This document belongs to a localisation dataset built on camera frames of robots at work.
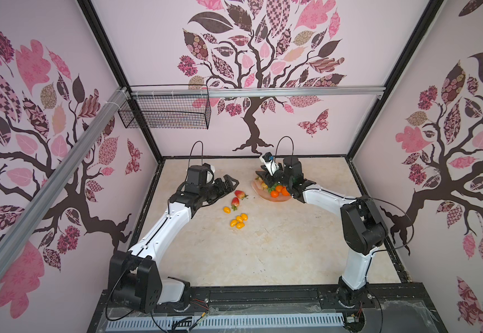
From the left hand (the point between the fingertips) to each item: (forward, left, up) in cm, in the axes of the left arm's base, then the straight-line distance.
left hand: (232, 190), depth 81 cm
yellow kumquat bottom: (-6, -3, -19) cm, 20 cm away
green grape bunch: (+2, -17, 0) cm, 17 cm away
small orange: (+10, -20, -17) cm, 28 cm away
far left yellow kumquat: (+2, +4, -19) cm, 20 cm away
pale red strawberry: (+3, -13, 0) cm, 14 cm away
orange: (-1, -19, +2) cm, 19 cm away
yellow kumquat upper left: (-2, -2, -19) cm, 20 cm away
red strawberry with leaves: (+5, 0, -17) cm, 18 cm away
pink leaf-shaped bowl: (+10, -16, -18) cm, 25 cm away
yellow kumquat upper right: (-2, -5, -19) cm, 20 cm away
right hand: (+14, -12, 0) cm, 19 cm away
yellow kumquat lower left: (-5, 0, -19) cm, 19 cm away
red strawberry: (+11, -3, -19) cm, 22 cm away
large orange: (-5, -20, +6) cm, 21 cm away
